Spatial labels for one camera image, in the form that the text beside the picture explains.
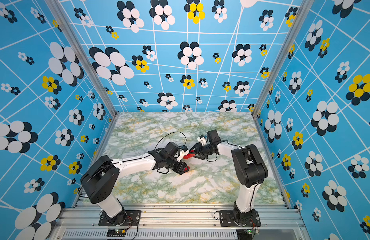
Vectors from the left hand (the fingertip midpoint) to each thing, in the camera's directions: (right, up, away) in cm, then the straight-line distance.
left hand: (187, 166), depth 86 cm
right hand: (+3, +7, +5) cm, 9 cm away
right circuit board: (+31, -24, -19) cm, 44 cm away
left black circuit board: (-35, -28, -14) cm, 47 cm away
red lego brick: (-1, +1, -9) cm, 10 cm away
